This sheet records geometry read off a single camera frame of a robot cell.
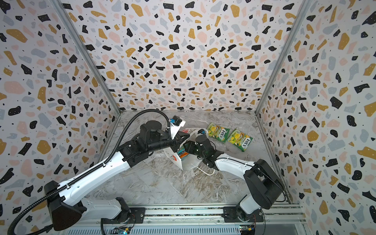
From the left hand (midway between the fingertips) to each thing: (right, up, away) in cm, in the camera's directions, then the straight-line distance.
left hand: (189, 133), depth 65 cm
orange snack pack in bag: (-6, -13, +23) cm, 27 cm away
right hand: (-5, -6, +19) cm, 20 cm away
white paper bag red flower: (-4, -16, +19) cm, 25 cm away
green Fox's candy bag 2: (+34, -7, +37) cm, 51 cm away
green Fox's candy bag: (+18, -2, +41) cm, 45 cm away
